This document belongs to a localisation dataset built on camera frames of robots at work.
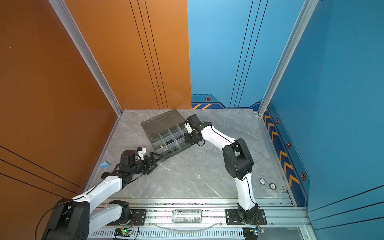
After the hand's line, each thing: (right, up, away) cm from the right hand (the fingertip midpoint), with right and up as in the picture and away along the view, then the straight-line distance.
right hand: (186, 140), depth 94 cm
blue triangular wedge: (-50, -14, -4) cm, 52 cm away
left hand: (-14, -10, -10) cm, 19 cm away
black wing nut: (-11, -2, +7) cm, 13 cm away
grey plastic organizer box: (-15, +5, +11) cm, 19 cm away
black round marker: (+49, -24, -12) cm, 56 cm away
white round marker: (+44, -23, -10) cm, 51 cm away
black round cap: (-41, -16, -17) cm, 47 cm away
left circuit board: (-29, -42, -23) cm, 56 cm away
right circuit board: (+33, -42, -23) cm, 58 cm away
